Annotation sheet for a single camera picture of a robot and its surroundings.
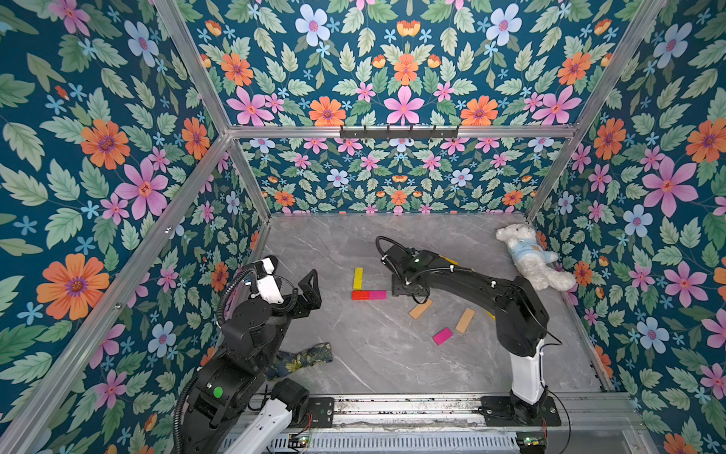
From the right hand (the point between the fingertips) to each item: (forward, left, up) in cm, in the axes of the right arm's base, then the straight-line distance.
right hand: (409, 284), depth 91 cm
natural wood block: (-5, -4, -7) cm, 9 cm away
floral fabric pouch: (-25, +36, -3) cm, 44 cm away
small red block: (-1, +17, -6) cm, 18 cm away
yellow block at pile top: (+14, -16, -5) cm, 21 cm away
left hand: (-15, +25, +27) cm, 40 cm away
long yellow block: (+5, +18, -5) cm, 19 cm away
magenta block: (-1, +10, -6) cm, 12 cm away
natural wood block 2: (-10, -18, -5) cm, 21 cm away
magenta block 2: (-14, -11, -8) cm, 19 cm away
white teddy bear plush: (+10, -43, +1) cm, 44 cm away
